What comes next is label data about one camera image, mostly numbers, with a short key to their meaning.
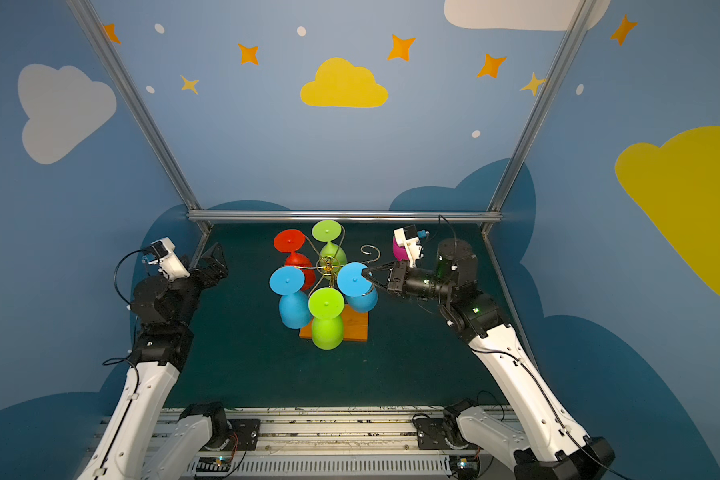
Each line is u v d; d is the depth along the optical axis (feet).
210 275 2.09
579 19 2.31
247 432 2.45
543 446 1.24
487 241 4.18
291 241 2.35
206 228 4.04
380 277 1.95
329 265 2.29
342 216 5.08
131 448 1.35
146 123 2.90
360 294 2.02
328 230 2.46
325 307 1.99
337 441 2.42
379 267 1.94
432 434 2.45
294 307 2.27
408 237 1.95
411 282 1.83
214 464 2.39
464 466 2.40
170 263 1.97
